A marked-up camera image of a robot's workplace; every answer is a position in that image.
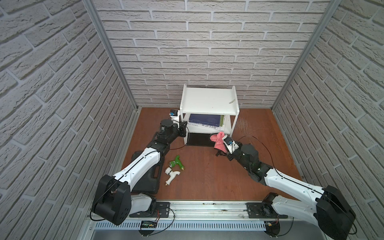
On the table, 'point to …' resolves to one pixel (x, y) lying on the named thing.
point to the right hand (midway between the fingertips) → (226, 141)
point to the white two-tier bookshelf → (207, 110)
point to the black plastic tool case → (150, 184)
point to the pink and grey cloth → (219, 143)
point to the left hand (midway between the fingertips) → (180, 118)
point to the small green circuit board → (148, 224)
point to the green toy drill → (172, 163)
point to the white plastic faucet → (168, 170)
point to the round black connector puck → (272, 228)
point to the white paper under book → (222, 128)
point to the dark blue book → (208, 119)
